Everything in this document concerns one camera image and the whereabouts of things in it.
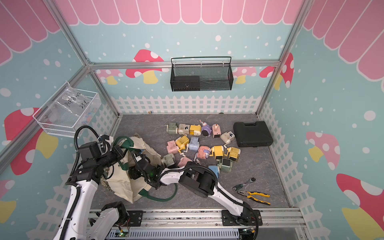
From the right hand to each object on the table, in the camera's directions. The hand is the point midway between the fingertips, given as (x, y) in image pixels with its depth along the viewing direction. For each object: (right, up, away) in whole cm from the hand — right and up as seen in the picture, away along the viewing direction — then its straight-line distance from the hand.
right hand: (129, 168), depth 85 cm
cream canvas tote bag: (+1, -5, -11) cm, 12 cm away
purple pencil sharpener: (+46, +21, +17) cm, 53 cm away
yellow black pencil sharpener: (+62, +7, +9) cm, 63 cm away
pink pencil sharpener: (+52, +20, +17) cm, 59 cm away
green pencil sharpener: (+22, +24, +20) cm, 38 cm away
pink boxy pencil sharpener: (+23, +10, +10) cm, 27 cm away
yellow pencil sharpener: (+36, +23, +22) cm, 48 cm away
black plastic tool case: (+76, +18, +15) cm, 80 cm away
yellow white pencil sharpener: (+53, +8, +9) cm, 54 cm away
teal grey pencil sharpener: (+55, +2, -1) cm, 56 cm away
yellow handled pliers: (+67, -13, -4) cm, 68 cm away
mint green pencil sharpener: (+22, +4, +4) cm, 22 cm away
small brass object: (-1, +37, +39) cm, 54 cm away
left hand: (+4, +12, -8) cm, 15 cm away
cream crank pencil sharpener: (+60, +16, +17) cm, 64 cm away
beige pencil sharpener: (+29, +22, +20) cm, 42 cm away
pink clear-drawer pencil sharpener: (+31, +3, +3) cm, 31 cm away
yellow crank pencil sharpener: (+29, +14, +14) cm, 35 cm away
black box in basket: (+33, +50, +3) cm, 60 cm away
